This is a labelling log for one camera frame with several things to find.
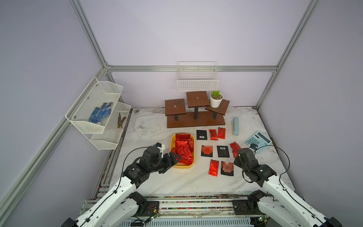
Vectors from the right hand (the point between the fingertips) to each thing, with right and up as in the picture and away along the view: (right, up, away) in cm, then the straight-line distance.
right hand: (240, 160), depth 83 cm
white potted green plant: (-12, +39, +12) cm, 42 cm away
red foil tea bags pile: (-34, +6, +11) cm, 36 cm away
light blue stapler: (+4, +20, +21) cm, 30 cm away
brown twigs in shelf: (-77, +23, +11) cm, 81 cm away
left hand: (-37, +1, -9) cm, 38 cm away
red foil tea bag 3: (-15, -6, +4) cm, 17 cm away
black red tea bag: (-7, -7, +5) cm, 10 cm away
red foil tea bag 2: (-12, +13, +21) cm, 27 cm away
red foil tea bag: (-6, +14, +21) cm, 26 cm away
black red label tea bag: (-18, +3, +12) cm, 22 cm away
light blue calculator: (+22, +9, +15) cm, 28 cm away
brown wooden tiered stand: (-22, +30, +24) cm, 45 cm away
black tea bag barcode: (-21, +13, +21) cm, 33 cm away
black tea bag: (-7, +3, +12) cm, 14 cm away
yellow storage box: (-42, +10, +12) cm, 44 cm away
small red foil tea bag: (+2, +5, +12) cm, 13 cm away
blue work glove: (-82, +26, -7) cm, 86 cm away
